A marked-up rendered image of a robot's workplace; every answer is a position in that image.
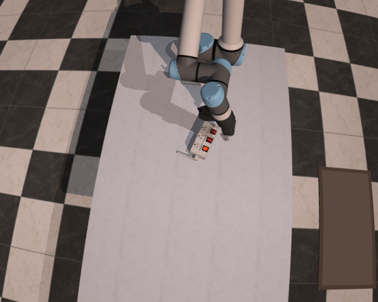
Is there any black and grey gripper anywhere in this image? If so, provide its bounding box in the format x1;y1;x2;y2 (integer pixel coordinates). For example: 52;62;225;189
197;105;236;141

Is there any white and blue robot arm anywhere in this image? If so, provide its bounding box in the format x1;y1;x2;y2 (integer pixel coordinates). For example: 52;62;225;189
169;0;246;116

